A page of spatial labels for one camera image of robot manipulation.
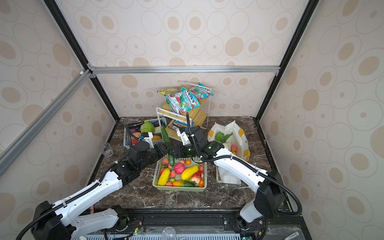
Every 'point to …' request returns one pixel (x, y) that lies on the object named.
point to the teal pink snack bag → (201, 91)
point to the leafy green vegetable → (221, 137)
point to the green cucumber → (168, 139)
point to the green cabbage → (147, 127)
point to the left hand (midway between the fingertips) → (174, 143)
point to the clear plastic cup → (108, 151)
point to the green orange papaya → (182, 183)
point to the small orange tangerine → (188, 162)
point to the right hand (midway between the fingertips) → (172, 152)
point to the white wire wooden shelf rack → (173, 121)
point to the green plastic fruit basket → (180, 173)
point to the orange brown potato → (137, 134)
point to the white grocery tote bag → (238, 139)
